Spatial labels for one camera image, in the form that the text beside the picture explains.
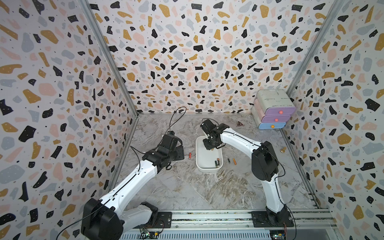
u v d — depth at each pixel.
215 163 0.94
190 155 0.97
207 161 0.92
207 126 0.75
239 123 1.17
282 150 1.00
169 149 0.60
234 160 0.95
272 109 0.97
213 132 0.69
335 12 0.73
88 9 0.70
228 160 0.95
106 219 0.38
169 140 0.60
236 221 0.75
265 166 0.54
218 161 0.95
